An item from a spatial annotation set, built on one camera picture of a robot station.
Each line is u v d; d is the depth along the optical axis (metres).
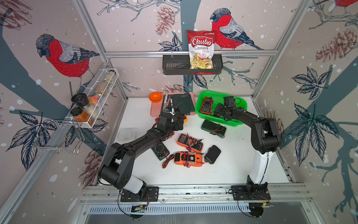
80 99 0.62
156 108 1.12
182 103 1.17
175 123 0.73
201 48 0.83
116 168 0.43
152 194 0.73
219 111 0.93
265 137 0.54
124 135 0.89
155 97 1.17
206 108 1.07
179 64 1.01
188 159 0.81
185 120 1.03
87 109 0.65
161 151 0.87
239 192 0.73
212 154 0.86
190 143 0.88
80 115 0.60
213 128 0.97
